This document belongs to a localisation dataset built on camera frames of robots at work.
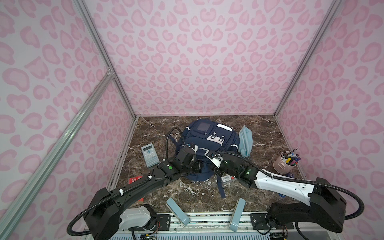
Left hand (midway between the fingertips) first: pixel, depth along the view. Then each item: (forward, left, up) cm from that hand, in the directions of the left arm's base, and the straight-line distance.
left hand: (205, 163), depth 78 cm
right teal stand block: (-22, -15, -13) cm, 29 cm away
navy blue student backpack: (+24, -1, -8) cm, 26 cm away
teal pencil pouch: (+19, -27, -10) cm, 35 cm away
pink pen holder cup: (+2, -44, -4) cm, 44 cm away
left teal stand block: (-21, +13, -10) cm, 27 cm away
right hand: (+3, -3, -1) cm, 4 cm away
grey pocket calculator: (+13, +35, -13) cm, 39 cm away
